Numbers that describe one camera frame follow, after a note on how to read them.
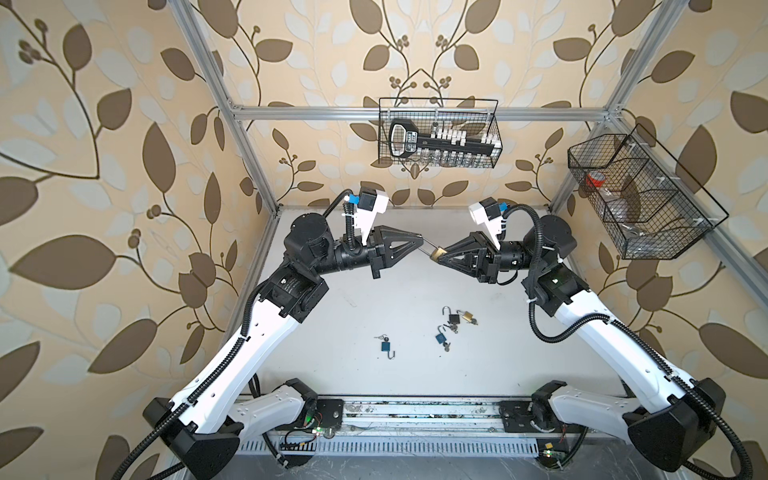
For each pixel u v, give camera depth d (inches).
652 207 28.6
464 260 22.6
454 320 35.9
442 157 34.8
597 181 34.9
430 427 29.0
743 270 21.6
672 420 14.5
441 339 34.2
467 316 35.8
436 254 21.4
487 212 19.8
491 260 20.1
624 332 17.5
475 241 21.6
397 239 20.6
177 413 14.5
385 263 20.4
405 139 33.3
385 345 34.1
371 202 18.4
